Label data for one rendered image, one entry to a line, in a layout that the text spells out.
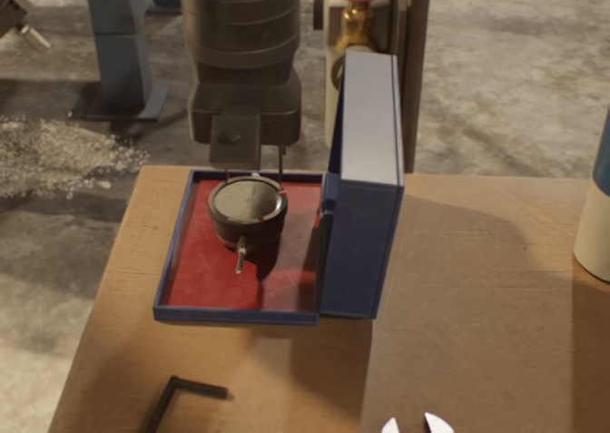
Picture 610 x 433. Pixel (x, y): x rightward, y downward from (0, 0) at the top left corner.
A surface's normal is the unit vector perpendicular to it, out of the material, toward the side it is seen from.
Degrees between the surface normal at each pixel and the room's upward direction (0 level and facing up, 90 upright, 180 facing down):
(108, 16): 90
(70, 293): 0
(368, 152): 6
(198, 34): 90
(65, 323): 0
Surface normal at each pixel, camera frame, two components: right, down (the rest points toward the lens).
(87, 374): 0.00, -0.79
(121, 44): -0.05, 0.61
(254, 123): -0.04, -0.18
